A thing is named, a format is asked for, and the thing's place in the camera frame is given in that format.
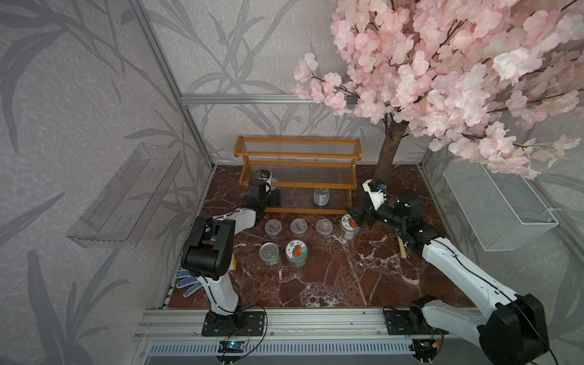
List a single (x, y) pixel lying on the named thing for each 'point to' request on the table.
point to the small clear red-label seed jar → (325, 227)
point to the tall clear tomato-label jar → (296, 252)
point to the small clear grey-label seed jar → (298, 226)
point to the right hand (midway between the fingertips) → (355, 198)
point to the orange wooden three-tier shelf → (315, 175)
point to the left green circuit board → (231, 347)
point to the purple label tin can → (321, 196)
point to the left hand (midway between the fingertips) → (272, 188)
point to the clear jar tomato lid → (349, 226)
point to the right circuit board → (425, 350)
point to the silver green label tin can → (270, 253)
